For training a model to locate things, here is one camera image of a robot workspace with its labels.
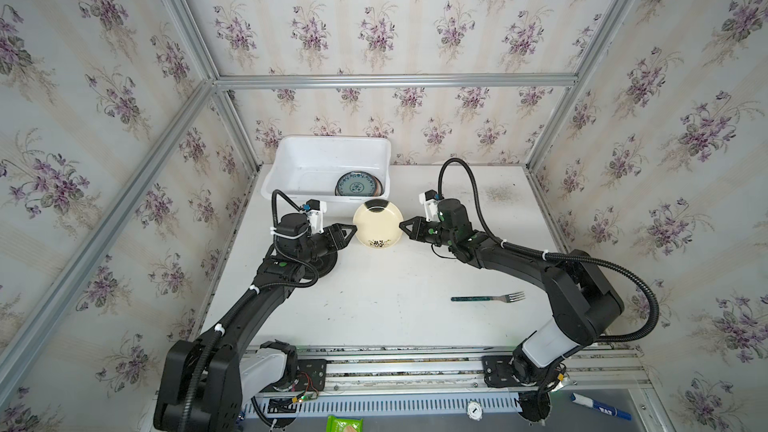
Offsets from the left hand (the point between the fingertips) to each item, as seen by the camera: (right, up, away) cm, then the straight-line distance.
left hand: (351, 226), depth 80 cm
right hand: (+13, -1, +5) cm, 13 cm away
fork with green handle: (+46, -22, +6) cm, 51 cm away
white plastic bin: (-22, +19, +38) cm, 48 cm away
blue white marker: (+55, -40, -11) cm, 69 cm away
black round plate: (-6, -9, -7) cm, 13 cm away
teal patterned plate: (-2, +13, +29) cm, 32 cm away
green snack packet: (-2, -43, -14) cm, 45 cm away
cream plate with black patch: (+7, 0, +6) cm, 9 cm away
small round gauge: (+30, -42, -11) cm, 53 cm away
